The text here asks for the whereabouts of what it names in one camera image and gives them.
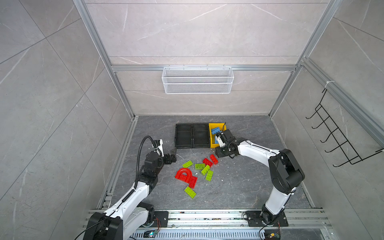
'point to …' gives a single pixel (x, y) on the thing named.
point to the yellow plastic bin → (222, 126)
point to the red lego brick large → (207, 162)
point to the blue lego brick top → (216, 130)
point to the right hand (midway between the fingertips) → (218, 150)
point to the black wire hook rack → (344, 145)
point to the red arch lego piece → (185, 175)
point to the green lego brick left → (187, 164)
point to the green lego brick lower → (209, 175)
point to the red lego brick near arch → (192, 182)
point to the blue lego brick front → (216, 141)
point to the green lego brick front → (190, 192)
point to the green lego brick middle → (199, 166)
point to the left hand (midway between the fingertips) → (168, 145)
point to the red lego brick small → (214, 159)
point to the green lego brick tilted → (205, 169)
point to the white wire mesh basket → (198, 80)
